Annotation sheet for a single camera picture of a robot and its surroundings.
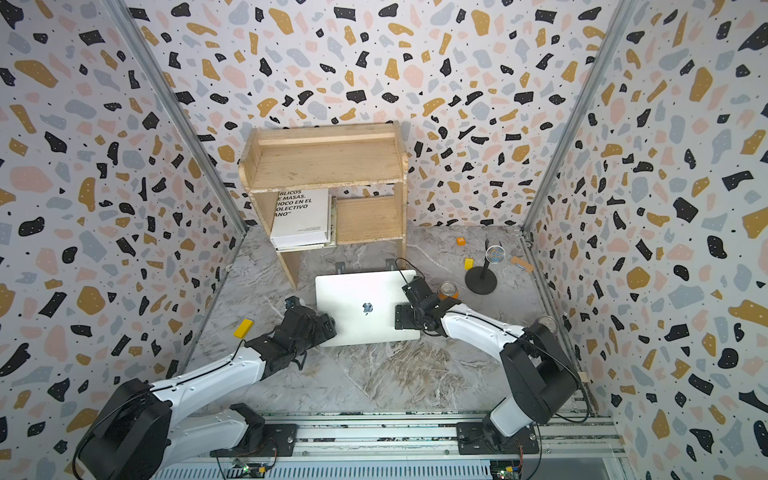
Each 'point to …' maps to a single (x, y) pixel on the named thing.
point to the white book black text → (302, 219)
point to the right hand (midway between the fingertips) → (407, 317)
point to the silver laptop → (363, 306)
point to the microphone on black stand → (482, 280)
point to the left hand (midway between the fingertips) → (327, 325)
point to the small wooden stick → (522, 263)
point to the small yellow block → (469, 263)
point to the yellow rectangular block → (243, 328)
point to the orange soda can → (447, 289)
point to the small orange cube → (460, 241)
